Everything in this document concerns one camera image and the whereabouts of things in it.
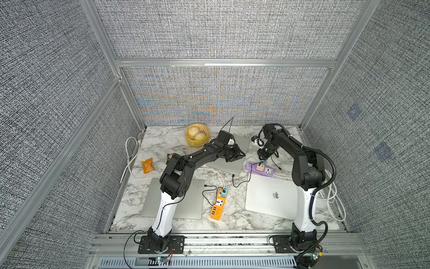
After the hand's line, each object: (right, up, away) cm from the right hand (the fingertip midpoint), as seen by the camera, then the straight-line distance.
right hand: (265, 150), depth 101 cm
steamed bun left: (-45, +12, +9) cm, 47 cm away
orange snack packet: (-70, -9, -2) cm, 70 cm away
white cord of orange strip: (-81, -7, -1) cm, 82 cm away
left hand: (-12, -2, -9) cm, 15 cm away
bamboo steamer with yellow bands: (-46, +6, +7) cm, 47 cm away
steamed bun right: (-40, +8, +6) cm, 41 cm away
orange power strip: (-28, -26, -18) cm, 43 cm away
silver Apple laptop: (+2, -24, -13) cm, 27 cm away
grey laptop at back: (-19, -10, -3) cm, 21 cm away
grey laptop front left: (-42, -27, -18) cm, 53 cm away
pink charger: (-5, -9, -9) cm, 14 cm away
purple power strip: (0, -12, -6) cm, 13 cm away
